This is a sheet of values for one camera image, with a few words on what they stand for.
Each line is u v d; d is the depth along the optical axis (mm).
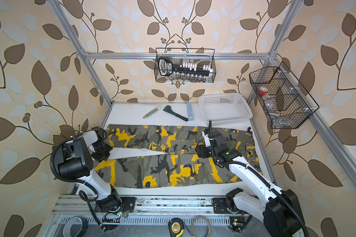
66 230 655
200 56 911
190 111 1116
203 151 722
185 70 835
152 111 1155
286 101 735
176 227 665
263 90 806
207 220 694
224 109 1151
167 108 1155
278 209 389
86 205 747
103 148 803
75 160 503
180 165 866
